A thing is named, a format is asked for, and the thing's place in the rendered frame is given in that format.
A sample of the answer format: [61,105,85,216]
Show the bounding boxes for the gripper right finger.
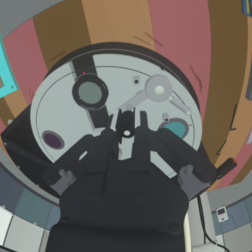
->
[131,106,218,184]

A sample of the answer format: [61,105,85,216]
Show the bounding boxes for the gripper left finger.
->
[41,108,123,187]

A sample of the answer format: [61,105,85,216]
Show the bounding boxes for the black cylinder knob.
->
[119,110,136,139]

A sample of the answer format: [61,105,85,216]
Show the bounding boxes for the purple round filter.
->
[41,130,65,150]

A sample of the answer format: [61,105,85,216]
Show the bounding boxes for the teal round filter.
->
[157,117,190,140]

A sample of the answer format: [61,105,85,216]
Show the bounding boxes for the light grey filter wheel disc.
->
[29,53,203,178]

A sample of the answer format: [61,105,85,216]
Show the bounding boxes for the black ringed grey filter cell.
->
[71,75,109,110]

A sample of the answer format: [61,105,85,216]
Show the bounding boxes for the grey flat tool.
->
[244,64,252,101]

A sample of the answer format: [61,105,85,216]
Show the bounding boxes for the black hex key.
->
[229,104,238,131]
[215,139,228,157]

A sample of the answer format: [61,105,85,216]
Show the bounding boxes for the black tool orange tip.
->
[215,157,238,181]

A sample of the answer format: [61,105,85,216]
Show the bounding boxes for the grey cylinder pin cream tips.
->
[168,96,192,116]

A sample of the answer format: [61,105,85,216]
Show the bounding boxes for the white cupboard unit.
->
[0,204,52,252]

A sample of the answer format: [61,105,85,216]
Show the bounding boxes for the black bridge bar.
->
[68,54,111,133]

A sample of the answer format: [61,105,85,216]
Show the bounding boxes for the teal sheet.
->
[0,29,20,99]

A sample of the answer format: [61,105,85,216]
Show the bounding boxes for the blue box yellow stripe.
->
[241,0,252,16]

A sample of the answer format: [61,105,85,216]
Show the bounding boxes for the black cable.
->
[197,193,231,252]

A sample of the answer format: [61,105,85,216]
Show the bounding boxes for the small white wall device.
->
[215,206,229,223]

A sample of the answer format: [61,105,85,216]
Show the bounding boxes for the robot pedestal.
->
[188,191,219,251]

